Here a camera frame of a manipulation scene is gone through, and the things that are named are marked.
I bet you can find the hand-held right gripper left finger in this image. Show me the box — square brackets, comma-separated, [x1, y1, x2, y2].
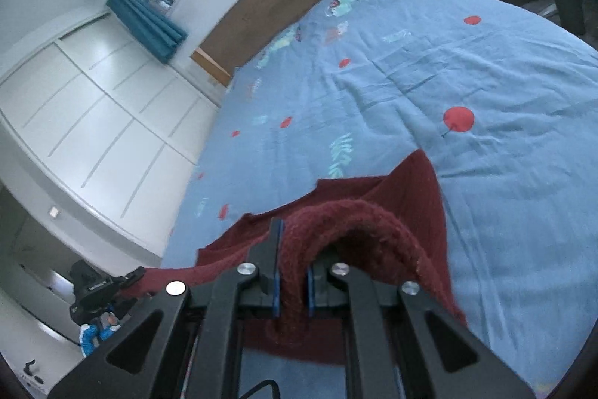
[47, 219, 286, 399]

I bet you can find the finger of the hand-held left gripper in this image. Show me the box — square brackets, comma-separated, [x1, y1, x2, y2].
[112, 267, 148, 301]

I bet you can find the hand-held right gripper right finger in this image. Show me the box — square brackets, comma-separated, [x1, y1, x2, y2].
[306, 261, 536, 399]

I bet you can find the dark red knitted sweater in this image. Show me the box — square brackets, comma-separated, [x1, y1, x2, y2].
[119, 149, 468, 367]

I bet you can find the person's left hand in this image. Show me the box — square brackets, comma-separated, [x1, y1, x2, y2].
[79, 309, 123, 357]

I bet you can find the white wardrobe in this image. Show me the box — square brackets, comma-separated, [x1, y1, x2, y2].
[0, 11, 220, 260]

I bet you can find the blue printed duvet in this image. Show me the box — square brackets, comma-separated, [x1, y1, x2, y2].
[161, 0, 598, 399]

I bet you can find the teal curtain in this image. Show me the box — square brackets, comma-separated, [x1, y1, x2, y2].
[107, 0, 188, 64]

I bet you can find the dark trash bin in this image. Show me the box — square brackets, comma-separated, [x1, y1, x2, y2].
[546, 0, 588, 36]

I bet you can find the black cable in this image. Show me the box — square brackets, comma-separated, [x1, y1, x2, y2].
[238, 379, 281, 399]

